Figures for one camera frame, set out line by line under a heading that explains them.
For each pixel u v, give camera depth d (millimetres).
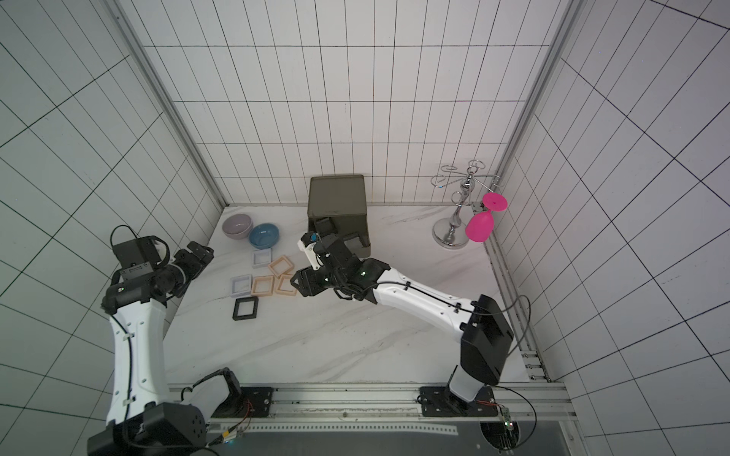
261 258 1027
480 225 906
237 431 677
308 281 631
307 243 651
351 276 561
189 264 644
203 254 663
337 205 923
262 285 949
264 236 1076
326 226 925
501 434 698
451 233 1091
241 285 955
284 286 954
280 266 1010
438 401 717
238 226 1093
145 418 370
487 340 416
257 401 724
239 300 905
